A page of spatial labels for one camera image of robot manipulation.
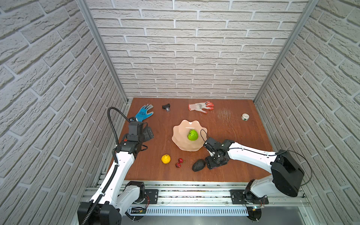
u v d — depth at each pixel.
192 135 0.91
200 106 1.14
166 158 0.83
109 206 0.38
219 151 0.61
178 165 0.83
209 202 0.73
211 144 0.67
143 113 1.10
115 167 0.46
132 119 0.69
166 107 1.13
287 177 0.43
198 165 0.80
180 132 0.96
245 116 1.07
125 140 0.59
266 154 0.48
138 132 0.60
